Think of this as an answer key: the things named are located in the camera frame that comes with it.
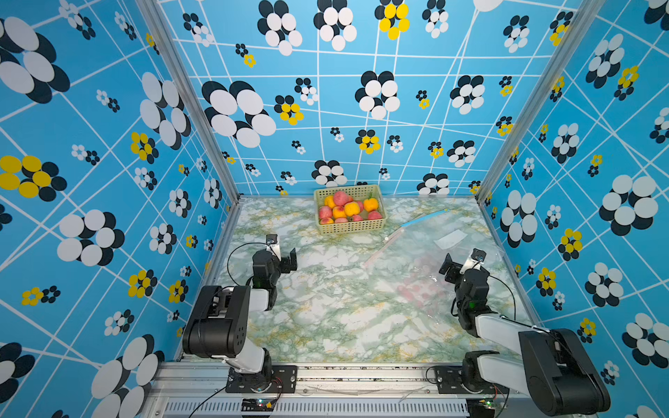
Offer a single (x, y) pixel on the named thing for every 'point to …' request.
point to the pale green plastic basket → (360, 193)
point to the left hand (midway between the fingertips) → (284, 247)
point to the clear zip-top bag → (409, 262)
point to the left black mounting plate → (275, 379)
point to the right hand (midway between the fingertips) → (466, 258)
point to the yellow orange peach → (351, 208)
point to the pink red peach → (341, 198)
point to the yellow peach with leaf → (370, 204)
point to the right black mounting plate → (449, 381)
